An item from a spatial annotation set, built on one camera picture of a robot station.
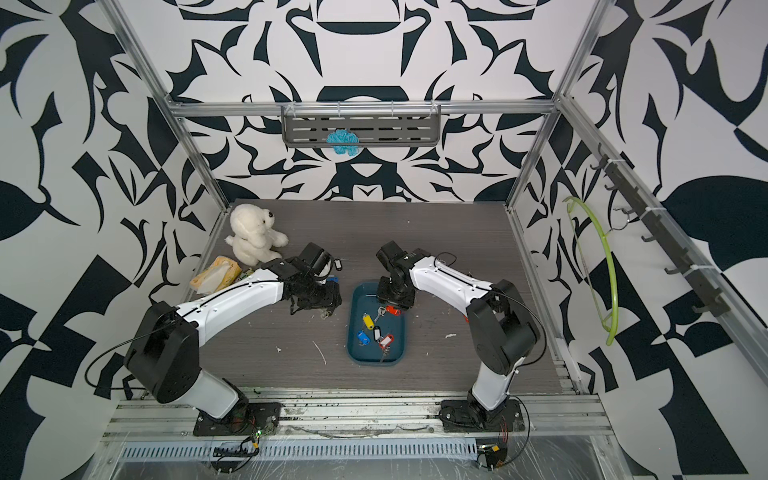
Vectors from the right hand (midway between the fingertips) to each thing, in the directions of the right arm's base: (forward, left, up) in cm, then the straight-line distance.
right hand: (382, 299), depth 88 cm
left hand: (0, +14, +2) cm, 14 cm away
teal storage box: (-7, +2, -7) cm, 10 cm away
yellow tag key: (-4, +4, -6) cm, 8 cm away
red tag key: (-1, -2, -5) cm, 6 cm away
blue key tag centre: (-9, +6, -6) cm, 12 cm away
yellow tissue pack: (+9, +52, -2) cm, 53 cm away
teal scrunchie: (+40, +11, +28) cm, 50 cm away
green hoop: (-15, -49, +19) cm, 55 cm away
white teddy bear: (+15, +39, +9) cm, 43 cm away
